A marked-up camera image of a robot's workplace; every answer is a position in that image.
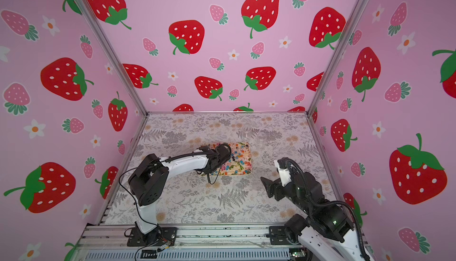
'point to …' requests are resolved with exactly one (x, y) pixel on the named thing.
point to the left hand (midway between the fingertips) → (195, 154)
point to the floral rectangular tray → (240, 163)
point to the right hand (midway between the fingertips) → (269, 175)
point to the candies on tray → (240, 162)
